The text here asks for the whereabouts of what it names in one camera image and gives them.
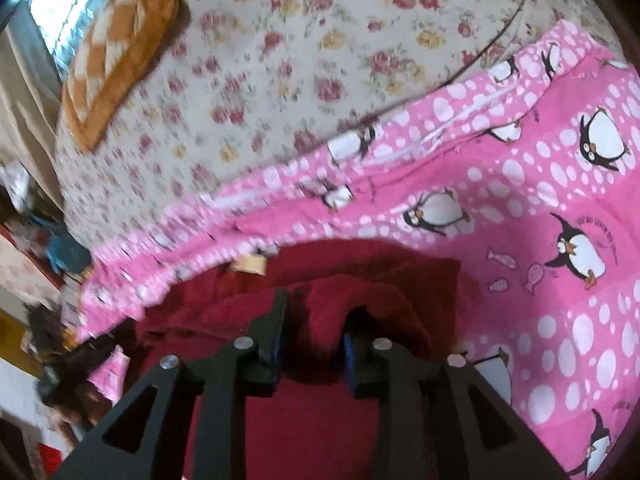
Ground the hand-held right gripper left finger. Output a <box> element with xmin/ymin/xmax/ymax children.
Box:
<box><xmin>52</xmin><ymin>287</ymin><xmax>291</xmax><ymax>480</ymax></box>

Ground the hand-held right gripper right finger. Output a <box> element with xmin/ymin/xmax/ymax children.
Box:
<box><xmin>342</xmin><ymin>305</ymin><xmax>571</xmax><ymax>480</ymax></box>

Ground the dark red garment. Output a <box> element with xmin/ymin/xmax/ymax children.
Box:
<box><xmin>112</xmin><ymin>240</ymin><xmax>463</xmax><ymax>480</ymax></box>

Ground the blue cloth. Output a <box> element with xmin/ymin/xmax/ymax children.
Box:
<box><xmin>30</xmin><ymin>212</ymin><xmax>93</xmax><ymax>276</ymax></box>

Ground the pink penguin print blanket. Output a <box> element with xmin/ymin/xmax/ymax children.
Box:
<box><xmin>75</xmin><ymin>19</ymin><xmax>640</xmax><ymax>480</ymax></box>

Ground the beige curtain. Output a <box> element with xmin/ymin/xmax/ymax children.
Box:
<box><xmin>0</xmin><ymin>5</ymin><xmax>66</xmax><ymax>206</ymax></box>

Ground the floral bed sheet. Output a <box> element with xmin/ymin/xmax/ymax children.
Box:
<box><xmin>54</xmin><ymin>0</ymin><xmax>618</xmax><ymax>253</ymax></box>

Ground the orange checkered cushion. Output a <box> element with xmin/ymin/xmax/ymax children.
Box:
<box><xmin>60</xmin><ymin>0</ymin><xmax>182</xmax><ymax>155</ymax></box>

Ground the window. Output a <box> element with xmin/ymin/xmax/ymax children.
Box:
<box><xmin>25</xmin><ymin>0</ymin><xmax>136</xmax><ymax>68</ymax></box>

